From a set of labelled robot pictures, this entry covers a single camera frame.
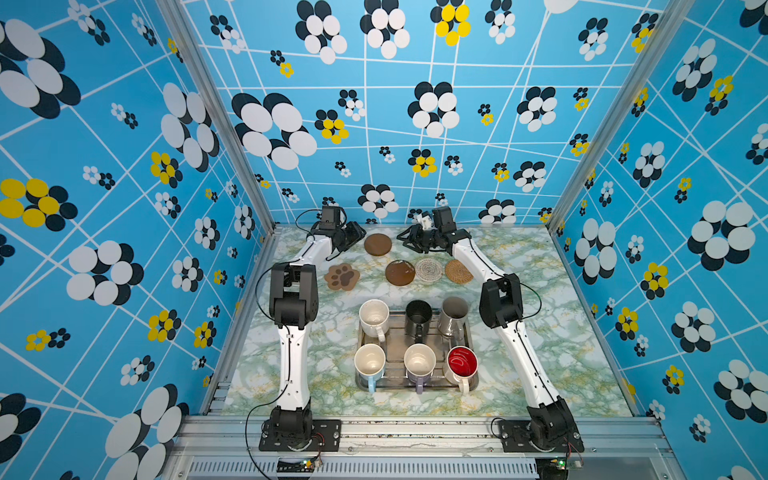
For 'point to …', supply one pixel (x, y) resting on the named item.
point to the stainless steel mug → (454, 320)
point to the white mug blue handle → (369, 362)
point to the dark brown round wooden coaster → (378, 244)
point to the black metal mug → (417, 319)
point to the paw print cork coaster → (342, 276)
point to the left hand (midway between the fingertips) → (363, 231)
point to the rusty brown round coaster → (400, 272)
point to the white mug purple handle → (419, 363)
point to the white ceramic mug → (374, 318)
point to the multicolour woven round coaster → (428, 270)
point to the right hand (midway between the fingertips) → (401, 239)
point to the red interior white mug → (462, 368)
